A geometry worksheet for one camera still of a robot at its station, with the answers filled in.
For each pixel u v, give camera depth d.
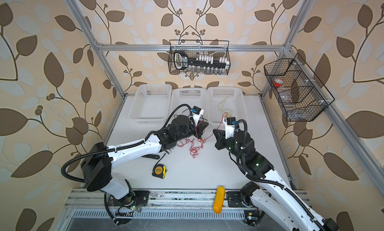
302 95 0.73
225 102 1.12
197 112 0.65
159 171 0.81
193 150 0.89
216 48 0.91
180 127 0.59
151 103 1.16
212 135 0.72
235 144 0.54
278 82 0.81
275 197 0.47
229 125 0.60
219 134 0.65
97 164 0.44
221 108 1.08
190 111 0.66
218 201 0.71
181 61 0.85
